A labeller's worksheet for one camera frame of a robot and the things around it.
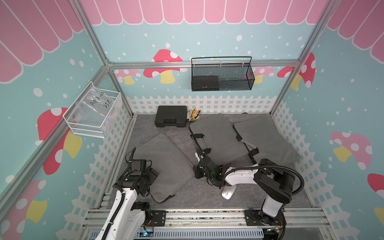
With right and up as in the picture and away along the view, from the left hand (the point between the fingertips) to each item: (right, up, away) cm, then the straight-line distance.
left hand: (153, 180), depth 82 cm
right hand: (+21, +5, +7) cm, 23 cm away
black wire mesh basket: (+40, +64, +14) cm, 77 cm away
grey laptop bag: (+10, +4, +5) cm, 12 cm away
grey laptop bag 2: (+43, +19, +18) cm, 50 cm away
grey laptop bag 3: (+74, +19, +18) cm, 79 cm away
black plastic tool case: (+4, +39, +32) cm, 51 cm away
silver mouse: (+41, -6, -1) cm, 41 cm away
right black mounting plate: (+54, -16, -8) cm, 56 cm away
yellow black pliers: (+22, +40, +37) cm, 58 cm away
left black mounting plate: (+5, -16, -7) cm, 18 cm away
